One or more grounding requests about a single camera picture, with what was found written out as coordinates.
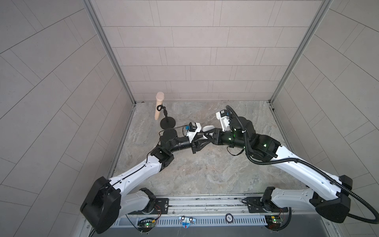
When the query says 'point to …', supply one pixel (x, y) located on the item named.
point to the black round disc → (229, 218)
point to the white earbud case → (208, 128)
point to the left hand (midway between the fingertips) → (210, 138)
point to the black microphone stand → (167, 122)
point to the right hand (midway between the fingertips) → (203, 136)
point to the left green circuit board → (145, 226)
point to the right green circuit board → (273, 222)
